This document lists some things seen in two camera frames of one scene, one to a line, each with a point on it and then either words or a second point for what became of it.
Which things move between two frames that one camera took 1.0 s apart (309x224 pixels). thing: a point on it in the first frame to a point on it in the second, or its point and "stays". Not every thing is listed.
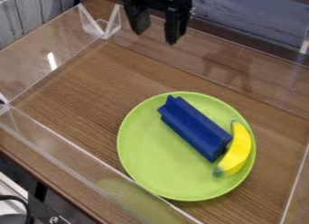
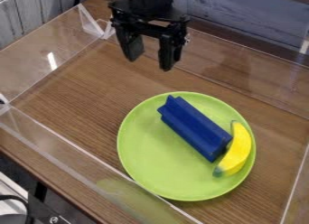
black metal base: [50, 208] stays
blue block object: [200, 131] stays
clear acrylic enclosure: [189, 128] stays
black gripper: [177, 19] to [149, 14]
